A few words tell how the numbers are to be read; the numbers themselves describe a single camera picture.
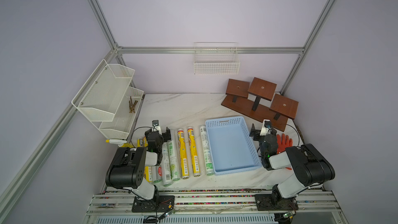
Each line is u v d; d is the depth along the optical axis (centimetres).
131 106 96
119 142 77
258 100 103
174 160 84
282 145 93
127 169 46
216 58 94
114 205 75
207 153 86
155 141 70
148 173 80
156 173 80
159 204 73
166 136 87
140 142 91
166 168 80
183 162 84
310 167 46
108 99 90
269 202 73
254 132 83
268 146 70
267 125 77
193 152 88
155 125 80
